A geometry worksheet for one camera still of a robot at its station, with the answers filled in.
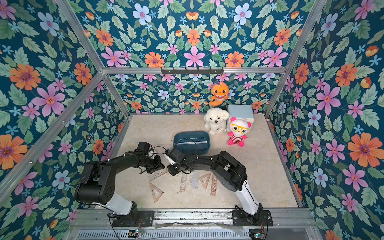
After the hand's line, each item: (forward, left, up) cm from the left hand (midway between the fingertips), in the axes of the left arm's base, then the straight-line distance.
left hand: (166, 166), depth 92 cm
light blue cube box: (+29, -51, +14) cm, 61 cm away
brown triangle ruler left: (-18, +4, 0) cm, 19 cm away
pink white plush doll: (+15, -47, +13) cm, 51 cm away
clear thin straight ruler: (+17, -15, -1) cm, 23 cm away
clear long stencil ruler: (-5, +4, 0) cm, 6 cm away
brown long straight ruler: (-14, -28, 0) cm, 32 cm away
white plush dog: (+21, -33, +16) cm, 42 cm away
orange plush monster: (+39, -38, +25) cm, 60 cm away
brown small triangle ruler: (-14, -23, -1) cm, 27 cm away
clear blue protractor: (-11, -17, -1) cm, 20 cm away
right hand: (-2, -3, 0) cm, 4 cm away
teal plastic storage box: (+20, -17, +2) cm, 27 cm away
